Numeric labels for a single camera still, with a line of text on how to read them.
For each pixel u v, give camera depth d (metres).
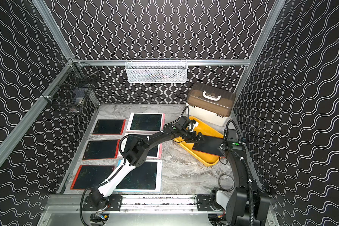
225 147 0.59
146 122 1.09
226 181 0.82
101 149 0.95
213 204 0.69
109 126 1.07
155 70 1.26
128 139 1.00
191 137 0.87
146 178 0.82
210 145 1.53
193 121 0.92
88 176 0.84
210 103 0.95
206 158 0.92
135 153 0.66
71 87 0.94
